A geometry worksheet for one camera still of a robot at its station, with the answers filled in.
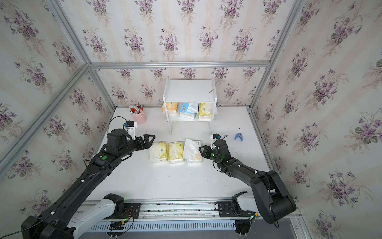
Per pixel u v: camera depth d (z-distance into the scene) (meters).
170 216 0.73
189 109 0.90
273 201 0.41
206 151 0.78
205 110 0.92
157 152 0.90
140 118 1.05
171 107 0.94
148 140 0.69
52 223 0.38
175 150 0.91
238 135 1.01
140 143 0.66
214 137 0.81
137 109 1.07
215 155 0.75
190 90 0.84
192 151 0.89
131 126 0.66
